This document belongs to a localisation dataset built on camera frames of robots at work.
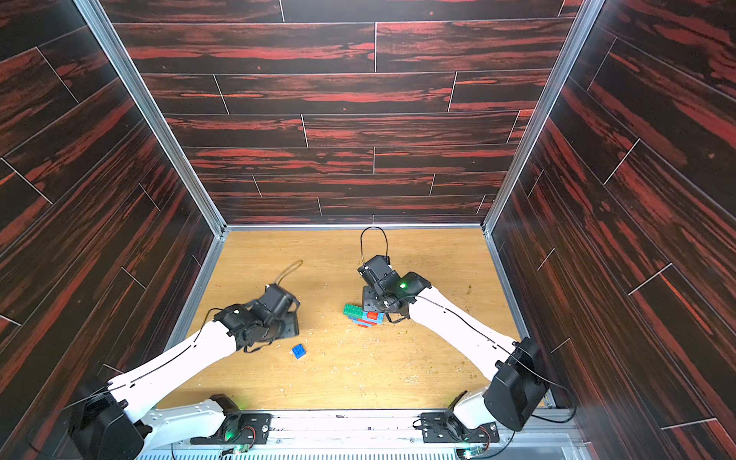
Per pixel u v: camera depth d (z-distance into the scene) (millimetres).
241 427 697
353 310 884
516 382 397
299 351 862
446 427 655
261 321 569
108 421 380
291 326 719
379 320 862
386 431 750
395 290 556
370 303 703
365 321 884
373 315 859
